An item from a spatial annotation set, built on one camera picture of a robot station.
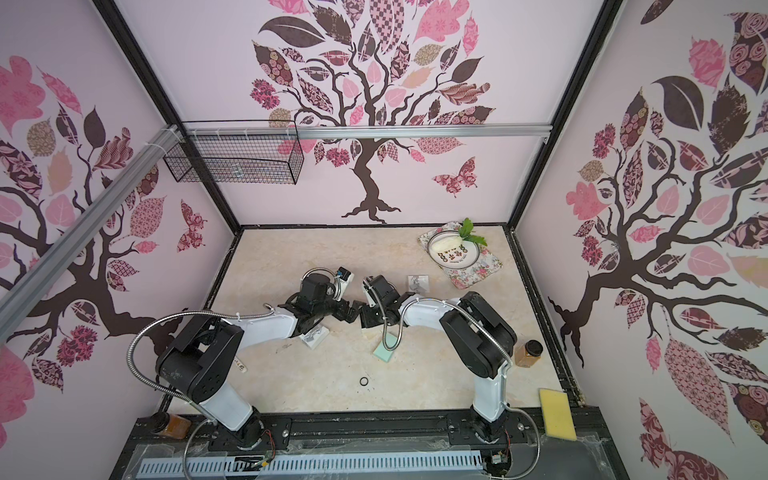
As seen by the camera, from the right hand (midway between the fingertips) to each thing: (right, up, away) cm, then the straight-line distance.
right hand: (365, 314), depth 93 cm
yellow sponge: (+52, -23, -17) cm, 59 cm away
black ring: (+2, -17, -12) cm, 20 cm away
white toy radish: (+31, +24, +17) cm, 43 cm away
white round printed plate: (+36, +18, +17) cm, 44 cm away
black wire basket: (-42, +53, +2) cm, 67 cm away
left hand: (-3, +4, 0) cm, 5 cm away
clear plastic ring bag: (+18, +9, +7) cm, 21 cm away
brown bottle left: (-44, -22, -24) cm, 54 cm away
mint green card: (+5, -9, -8) cm, 13 cm away
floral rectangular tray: (+34, +11, +10) cm, 37 cm away
